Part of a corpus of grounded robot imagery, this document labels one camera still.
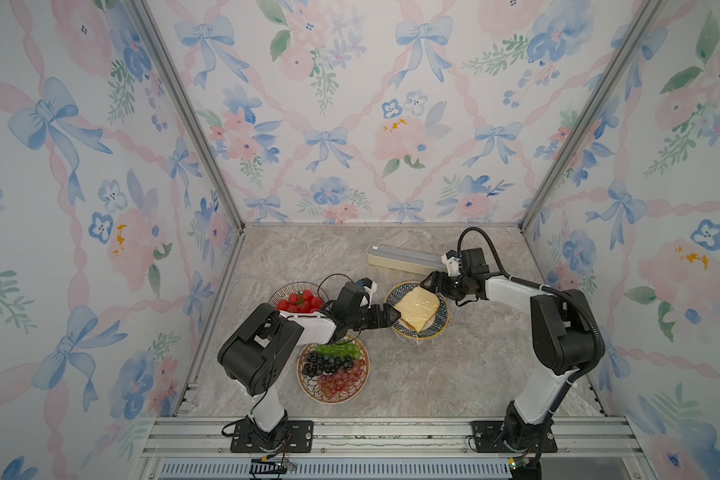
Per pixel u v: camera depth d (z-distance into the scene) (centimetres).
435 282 88
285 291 98
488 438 74
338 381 80
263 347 49
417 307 93
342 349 85
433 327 90
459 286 84
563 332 50
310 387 80
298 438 74
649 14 69
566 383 53
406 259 104
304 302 95
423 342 90
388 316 82
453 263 91
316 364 82
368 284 87
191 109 86
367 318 80
